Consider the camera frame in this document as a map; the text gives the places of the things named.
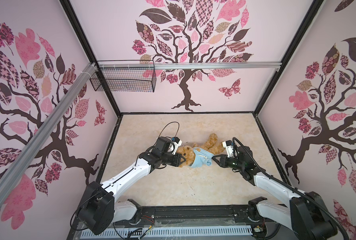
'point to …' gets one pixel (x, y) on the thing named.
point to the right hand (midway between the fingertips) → (213, 156)
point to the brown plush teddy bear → (210, 144)
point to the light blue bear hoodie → (202, 158)
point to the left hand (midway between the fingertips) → (184, 162)
